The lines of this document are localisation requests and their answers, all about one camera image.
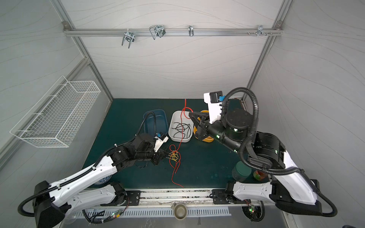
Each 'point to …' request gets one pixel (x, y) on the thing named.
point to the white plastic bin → (176, 117)
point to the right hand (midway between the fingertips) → (194, 109)
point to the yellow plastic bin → (209, 139)
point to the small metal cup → (180, 211)
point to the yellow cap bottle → (259, 175)
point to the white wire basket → (58, 116)
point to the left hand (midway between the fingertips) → (169, 152)
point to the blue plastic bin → (161, 125)
